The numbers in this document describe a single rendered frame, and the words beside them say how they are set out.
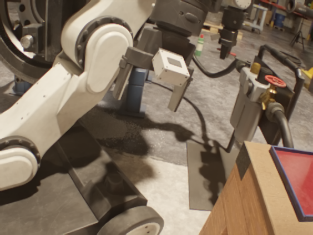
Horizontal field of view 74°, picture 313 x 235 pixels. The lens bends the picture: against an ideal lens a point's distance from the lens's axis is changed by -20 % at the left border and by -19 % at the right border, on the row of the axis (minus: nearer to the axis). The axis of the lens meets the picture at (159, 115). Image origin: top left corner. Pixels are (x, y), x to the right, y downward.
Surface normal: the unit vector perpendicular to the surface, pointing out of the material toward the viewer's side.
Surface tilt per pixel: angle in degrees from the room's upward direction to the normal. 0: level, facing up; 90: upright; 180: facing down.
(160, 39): 82
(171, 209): 0
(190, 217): 0
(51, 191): 0
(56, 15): 90
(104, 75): 90
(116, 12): 90
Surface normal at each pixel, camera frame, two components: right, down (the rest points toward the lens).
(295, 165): 0.17, -0.86
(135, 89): -0.05, 0.49
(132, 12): 0.61, 0.48
